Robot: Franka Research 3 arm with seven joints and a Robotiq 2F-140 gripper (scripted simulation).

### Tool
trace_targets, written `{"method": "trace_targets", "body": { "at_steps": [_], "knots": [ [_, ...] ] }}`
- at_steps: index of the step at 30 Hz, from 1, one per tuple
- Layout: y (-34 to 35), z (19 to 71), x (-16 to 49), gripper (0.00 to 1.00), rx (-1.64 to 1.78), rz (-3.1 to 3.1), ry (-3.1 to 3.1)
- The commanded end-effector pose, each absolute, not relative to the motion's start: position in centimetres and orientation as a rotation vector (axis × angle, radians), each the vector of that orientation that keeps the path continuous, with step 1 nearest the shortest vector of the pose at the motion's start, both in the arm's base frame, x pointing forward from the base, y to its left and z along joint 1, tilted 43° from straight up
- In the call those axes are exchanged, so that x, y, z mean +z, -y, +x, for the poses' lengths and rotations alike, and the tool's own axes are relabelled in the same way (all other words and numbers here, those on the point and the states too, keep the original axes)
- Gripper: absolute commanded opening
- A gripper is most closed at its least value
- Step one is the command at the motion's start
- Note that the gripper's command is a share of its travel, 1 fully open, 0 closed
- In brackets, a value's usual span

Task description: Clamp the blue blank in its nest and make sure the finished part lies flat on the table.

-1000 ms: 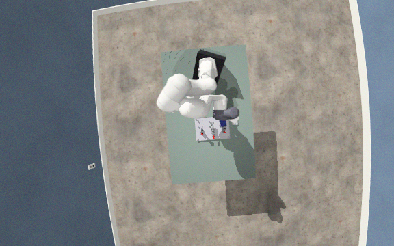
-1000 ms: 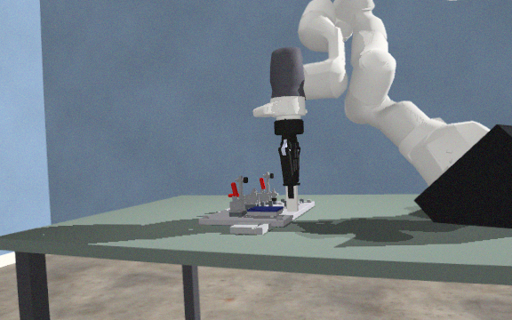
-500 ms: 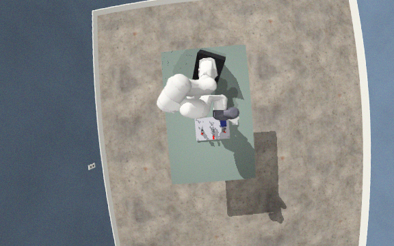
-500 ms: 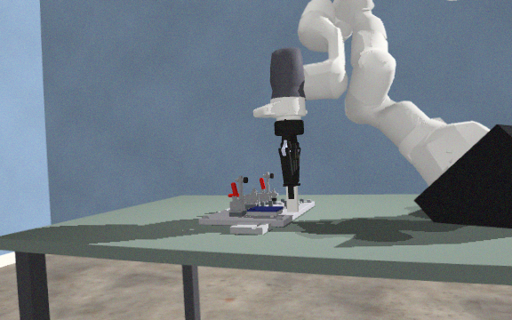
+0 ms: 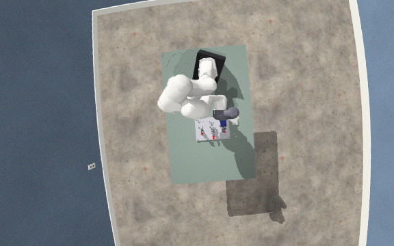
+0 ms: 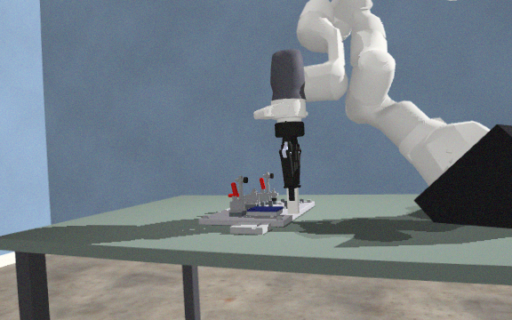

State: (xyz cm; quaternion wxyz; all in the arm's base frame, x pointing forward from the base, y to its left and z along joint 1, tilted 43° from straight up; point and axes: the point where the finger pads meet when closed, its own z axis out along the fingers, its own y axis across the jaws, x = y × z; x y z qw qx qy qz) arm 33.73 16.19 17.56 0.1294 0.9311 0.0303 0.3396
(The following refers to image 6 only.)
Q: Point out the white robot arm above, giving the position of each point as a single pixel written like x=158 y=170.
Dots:
x=429 y=144

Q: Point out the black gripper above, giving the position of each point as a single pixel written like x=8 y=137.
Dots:
x=290 y=160

